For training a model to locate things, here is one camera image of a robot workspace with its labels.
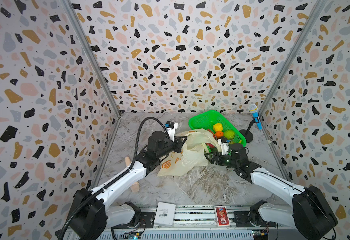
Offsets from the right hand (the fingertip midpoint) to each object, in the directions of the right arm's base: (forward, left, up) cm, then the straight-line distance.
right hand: (206, 153), depth 82 cm
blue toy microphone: (+26, -29, +10) cm, 40 cm away
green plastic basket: (+37, -5, -14) cm, 40 cm away
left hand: (+3, +10, +13) cm, 17 cm away
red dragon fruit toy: (+10, -4, -7) cm, 13 cm away
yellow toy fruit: (+27, -12, -10) cm, 31 cm away
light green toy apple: (+18, -17, -6) cm, 26 cm away
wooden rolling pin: (-15, +38, -11) cm, 43 cm away
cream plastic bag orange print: (+8, +3, -2) cm, 9 cm away
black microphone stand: (+23, -33, -13) cm, 42 cm away
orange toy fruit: (+21, -12, -10) cm, 26 cm away
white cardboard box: (-28, +21, -9) cm, 36 cm away
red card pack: (-27, -7, -13) cm, 31 cm away
